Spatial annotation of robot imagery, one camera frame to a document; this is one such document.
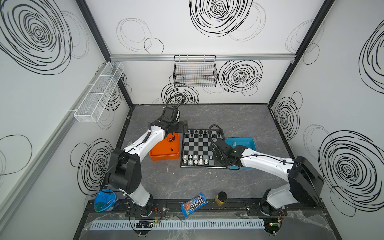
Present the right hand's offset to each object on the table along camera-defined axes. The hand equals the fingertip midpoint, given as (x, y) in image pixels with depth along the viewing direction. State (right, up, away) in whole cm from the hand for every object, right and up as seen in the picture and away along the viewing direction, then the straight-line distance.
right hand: (213, 162), depth 84 cm
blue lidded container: (-52, -13, -16) cm, 56 cm away
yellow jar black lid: (+1, -12, -16) cm, 20 cm away
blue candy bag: (-14, -19, -11) cm, 26 cm away
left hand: (-19, +21, +5) cm, 29 cm away
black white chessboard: (-9, +5, +9) cm, 14 cm away
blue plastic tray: (+25, +9, +14) cm, 30 cm away
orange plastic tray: (-30, +5, +10) cm, 32 cm away
